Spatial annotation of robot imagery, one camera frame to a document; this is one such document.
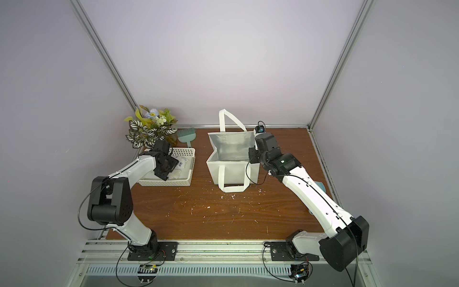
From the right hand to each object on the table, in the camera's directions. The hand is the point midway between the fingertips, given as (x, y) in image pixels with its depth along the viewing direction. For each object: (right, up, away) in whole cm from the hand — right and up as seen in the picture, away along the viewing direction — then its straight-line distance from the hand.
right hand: (255, 144), depth 76 cm
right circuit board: (+17, -52, -6) cm, 55 cm away
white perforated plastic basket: (-39, -18, +21) cm, 48 cm away
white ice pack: (-40, -15, +16) cm, 46 cm away
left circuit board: (-45, -53, -4) cm, 70 cm away
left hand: (-41, -12, +19) cm, 46 cm away
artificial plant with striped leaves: (-52, +9, +9) cm, 53 cm away
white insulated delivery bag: (-12, -9, -1) cm, 15 cm away
